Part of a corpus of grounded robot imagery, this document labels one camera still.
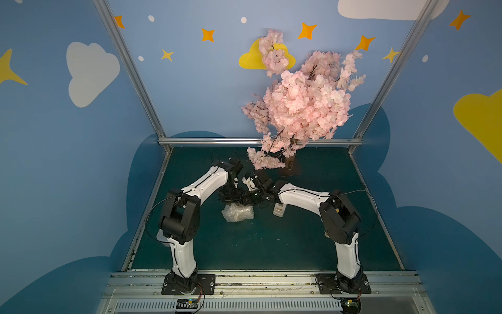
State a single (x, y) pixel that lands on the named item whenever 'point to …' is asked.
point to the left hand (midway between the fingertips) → (237, 201)
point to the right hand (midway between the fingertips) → (241, 200)
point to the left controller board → (187, 303)
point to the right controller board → (351, 305)
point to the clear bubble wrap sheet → (234, 212)
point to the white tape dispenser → (279, 209)
